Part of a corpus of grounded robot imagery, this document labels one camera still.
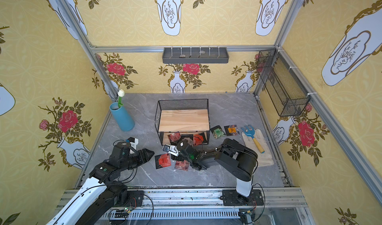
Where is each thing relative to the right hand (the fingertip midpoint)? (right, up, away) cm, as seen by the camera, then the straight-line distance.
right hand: (171, 147), depth 89 cm
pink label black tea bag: (+7, -10, -3) cm, 12 cm away
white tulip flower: (-26, +31, -8) cm, 42 cm away
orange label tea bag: (+39, +9, +11) cm, 41 cm away
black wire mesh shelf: (+2, +17, 0) cm, 18 cm away
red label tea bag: (-5, -7, -3) cm, 9 cm away
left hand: (-10, -2, -9) cm, 14 cm away
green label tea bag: (+29, +8, +9) cm, 31 cm away
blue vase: (-30, +16, +3) cm, 34 cm away
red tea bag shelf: (+16, +4, +4) cm, 17 cm away
